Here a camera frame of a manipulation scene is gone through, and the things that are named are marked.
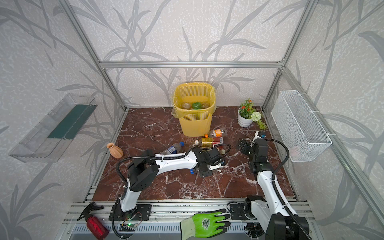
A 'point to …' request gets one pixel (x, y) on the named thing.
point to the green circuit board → (127, 227)
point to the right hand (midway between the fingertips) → (245, 137)
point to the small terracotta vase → (115, 151)
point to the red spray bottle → (94, 228)
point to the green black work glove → (204, 225)
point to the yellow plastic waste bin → (194, 123)
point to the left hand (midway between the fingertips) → (209, 165)
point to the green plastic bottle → (196, 106)
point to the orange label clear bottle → (217, 133)
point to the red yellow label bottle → (209, 142)
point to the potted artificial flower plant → (247, 114)
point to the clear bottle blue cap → (174, 149)
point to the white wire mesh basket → (303, 136)
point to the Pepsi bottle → (192, 171)
